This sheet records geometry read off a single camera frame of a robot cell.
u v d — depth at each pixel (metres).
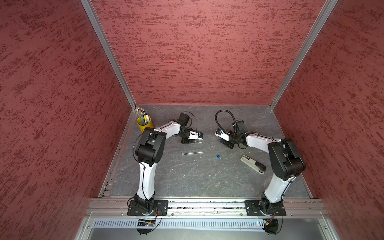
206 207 0.76
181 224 0.77
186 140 0.90
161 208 0.75
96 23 0.76
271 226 0.70
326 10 0.72
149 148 0.56
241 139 0.73
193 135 0.88
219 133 0.85
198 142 1.00
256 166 0.85
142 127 0.95
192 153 0.94
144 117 0.97
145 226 0.72
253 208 0.74
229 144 0.87
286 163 0.49
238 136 0.72
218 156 0.92
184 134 0.86
